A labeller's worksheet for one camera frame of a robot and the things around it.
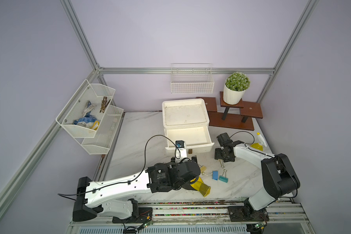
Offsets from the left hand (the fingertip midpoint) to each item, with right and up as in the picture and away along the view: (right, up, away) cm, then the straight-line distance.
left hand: (189, 159), depth 67 cm
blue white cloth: (-50, +18, +3) cm, 53 cm away
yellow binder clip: (+10, -11, +21) cm, 26 cm away
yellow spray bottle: (+44, +6, +17) cm, 47 cm away
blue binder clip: (+17, -14, +21) cm, 30 cm away
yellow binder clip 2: (+20, -5, +19) cm, 28 cm away
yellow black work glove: (+9, -20, +13) cm, 26 cm away
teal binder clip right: (+22, -16, +19) cm, 33 cm away
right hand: (+24, -6, +27) cm, 36 cm away
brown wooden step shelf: (+38, +23, +32) cm, 54 cm away
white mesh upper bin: (-54, +21, +5) cm, 58 cm away
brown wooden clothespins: (-48, +29, +14) cm, 58 cm away
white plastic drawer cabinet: (-1, +19, +17) cm, 26 cm away
